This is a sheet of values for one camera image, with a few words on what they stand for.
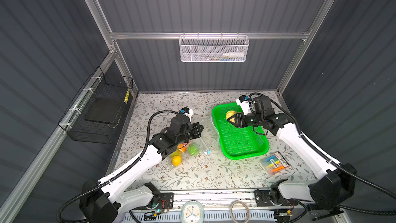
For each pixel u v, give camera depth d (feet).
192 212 2.25
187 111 2.23
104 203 1.23
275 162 2.76
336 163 1.35
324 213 2.28
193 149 2.64
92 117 2.29
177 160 2.70
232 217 2.27
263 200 2.42
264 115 1.93
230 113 2.46
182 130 1.89
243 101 2.28
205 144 3.06
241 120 2.21
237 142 3.06
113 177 1.36
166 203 2.37
